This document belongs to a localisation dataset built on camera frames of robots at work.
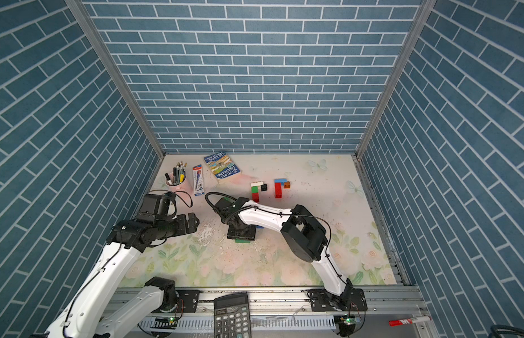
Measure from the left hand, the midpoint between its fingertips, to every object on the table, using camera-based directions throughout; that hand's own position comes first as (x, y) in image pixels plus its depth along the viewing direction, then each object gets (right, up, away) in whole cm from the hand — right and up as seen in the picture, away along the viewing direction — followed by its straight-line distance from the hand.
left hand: (193, 223), depth 76 cm
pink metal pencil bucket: (-12, +13, +23) cm, 29 cm away
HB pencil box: (-10, +14, +33) cm, 37 cm away
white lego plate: (+21, +13, +29) cm, 38 cm away
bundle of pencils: (-13, +18, +17) cm, 29 cm away
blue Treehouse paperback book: (+1, +22, +36) cm, 42 cm away
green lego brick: (+20, +10, +29) cm, 36 cm away
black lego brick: (+25, +11, +29) cm, 40 cm away
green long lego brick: (+16, -11, +13) cm, 23 cm away
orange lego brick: (+36, +12, +30) cm, 48 cm away
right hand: (+14, -10, +12) cm, 21 cm away
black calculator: (+15, -30, -6) cm, 34 cm away
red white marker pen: (+74, -31, -6) cm, 81 cm away
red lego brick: (+21, +6, +27) cm, 34 cm away
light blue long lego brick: (+34, +14, +31) cm, 48 cm away
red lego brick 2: (+31, +12, +30) cm, 45 cm away
